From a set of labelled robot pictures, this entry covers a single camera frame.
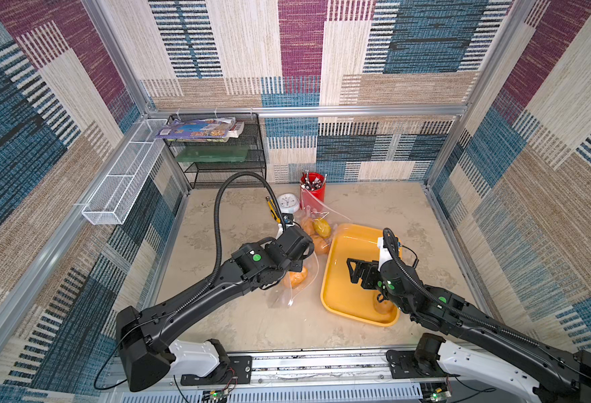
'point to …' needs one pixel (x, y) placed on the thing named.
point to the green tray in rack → (210, 153)
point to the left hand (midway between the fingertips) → (295, 252)
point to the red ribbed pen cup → (311, 190)
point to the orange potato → (306, 225)
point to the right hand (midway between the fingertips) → (361, 266)
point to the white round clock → (288, 203)
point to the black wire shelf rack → (209, 164)
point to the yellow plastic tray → (339, 293)
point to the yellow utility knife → (273, 209)
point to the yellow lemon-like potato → (321, 227)
